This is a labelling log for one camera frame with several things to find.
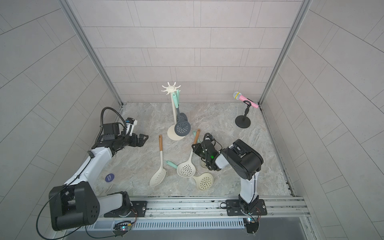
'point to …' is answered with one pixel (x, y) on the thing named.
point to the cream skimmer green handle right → (203, 163)
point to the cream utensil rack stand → (171, 133)
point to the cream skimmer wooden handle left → (160, 175)
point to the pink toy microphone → (238, 95)
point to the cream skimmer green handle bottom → (204, 181)
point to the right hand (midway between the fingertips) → (192, 146)
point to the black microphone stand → (243, 121)
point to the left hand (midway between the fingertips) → (143, 133)
